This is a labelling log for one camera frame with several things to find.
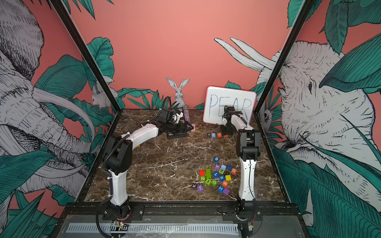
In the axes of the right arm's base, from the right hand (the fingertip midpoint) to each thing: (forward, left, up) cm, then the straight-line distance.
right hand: (224, 130), depth 106 cm
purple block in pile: (-28, +7, -1) cm, 29 cm away
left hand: (-7, +24, +13) cm, 28 cm away
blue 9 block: (-22, +8, -2) cm, 24 cm away
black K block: (-39, +22, -1) cm, 44 cm away
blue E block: (-4, +8, -1) cm, 9 cm away
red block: (-31, +17, -2) cm, 35 cm away
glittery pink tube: (+13, +28, +2) cm, 31 cm away
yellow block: (-34, +2, 0) cm, 34 cm away
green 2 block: (-35, +16, -1) cm, 38 cm away
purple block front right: (-41, +3, -2) cm, 41 cm away
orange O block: (-30, -2, -2) cm, 30 cm away
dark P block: (-4, +11, -1) cm, 12 cm away
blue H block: (-40, +6, -2) cm, 41 cm away
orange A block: (-4, +4, -1) cm, 5 cm away
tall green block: (-31, +13, -2) cm, 34 cm away
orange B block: (-37, +4, -2) cm, 37 cm away
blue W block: (-34, +5, -2) cm, 34 cm away
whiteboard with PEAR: (+17, +7, +16) cm, 24 cm away
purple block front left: (-40, +18, -2) cm, 44 cm away
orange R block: (-5, -1, -1) cm, 5 cm away
